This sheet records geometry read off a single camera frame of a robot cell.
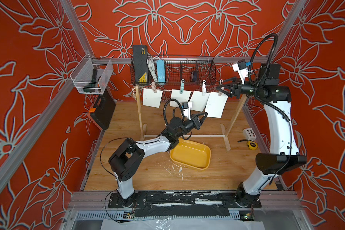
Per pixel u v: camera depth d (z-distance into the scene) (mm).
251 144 917
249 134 949
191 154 889
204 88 639
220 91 609
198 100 684
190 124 683
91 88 786
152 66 854
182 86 643
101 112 975
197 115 697
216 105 693
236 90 558
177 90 661
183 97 685
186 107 683
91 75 887
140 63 872
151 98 721
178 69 956
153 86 624
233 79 606
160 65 892
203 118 715
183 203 727
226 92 595
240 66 539
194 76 922
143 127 1036
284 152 427
